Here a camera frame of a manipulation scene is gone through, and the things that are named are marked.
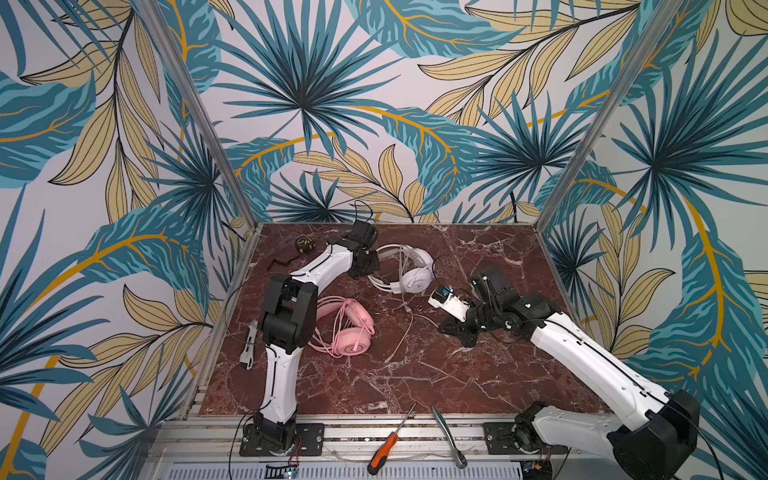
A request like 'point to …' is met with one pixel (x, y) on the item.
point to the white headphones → (403, 268)
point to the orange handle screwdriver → (383, 450)
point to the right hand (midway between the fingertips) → (438, 326)
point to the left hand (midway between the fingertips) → (373, 266)
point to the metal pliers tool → (461, 460)
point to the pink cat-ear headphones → (344, 327)
